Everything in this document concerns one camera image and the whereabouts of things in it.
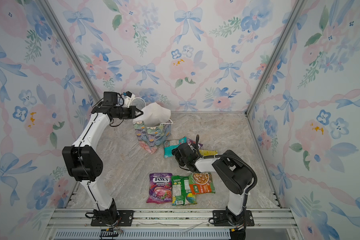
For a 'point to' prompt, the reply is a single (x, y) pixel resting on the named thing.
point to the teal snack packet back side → (170, 144)
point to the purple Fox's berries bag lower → (160, 188)
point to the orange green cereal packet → (201, 183)
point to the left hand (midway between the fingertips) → (143, 111)
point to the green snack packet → (181, 193)
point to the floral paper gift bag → (153, 126)
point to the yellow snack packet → (208, 152)
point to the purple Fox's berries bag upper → (193, 144)
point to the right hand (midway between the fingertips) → (172, 151)
